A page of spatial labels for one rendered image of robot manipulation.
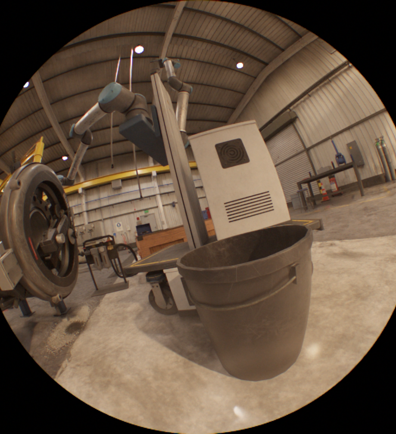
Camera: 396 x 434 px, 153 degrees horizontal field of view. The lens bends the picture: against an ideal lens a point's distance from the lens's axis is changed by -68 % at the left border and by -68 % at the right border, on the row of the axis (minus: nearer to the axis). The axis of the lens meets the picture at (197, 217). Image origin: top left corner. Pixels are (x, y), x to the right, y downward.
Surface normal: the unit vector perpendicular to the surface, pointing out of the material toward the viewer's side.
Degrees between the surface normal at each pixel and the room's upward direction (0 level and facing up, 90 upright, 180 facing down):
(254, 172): 90
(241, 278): 90
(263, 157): 90
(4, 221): 91
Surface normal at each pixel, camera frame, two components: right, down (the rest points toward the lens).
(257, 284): -0.22, 0.06
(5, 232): 0.46, -0.07
